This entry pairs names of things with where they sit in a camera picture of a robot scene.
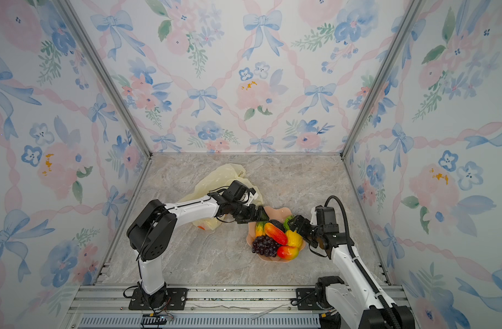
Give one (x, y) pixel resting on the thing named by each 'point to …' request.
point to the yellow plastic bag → (223, 178)
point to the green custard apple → (286, 223)
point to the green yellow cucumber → (260, 229)
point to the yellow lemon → (293, 238)
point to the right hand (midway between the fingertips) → (296, 226)
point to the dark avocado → (277, 223)
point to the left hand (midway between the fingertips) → (264, 219)
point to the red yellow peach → (287, 252)
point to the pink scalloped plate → (284, 212)
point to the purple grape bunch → (265, 245)
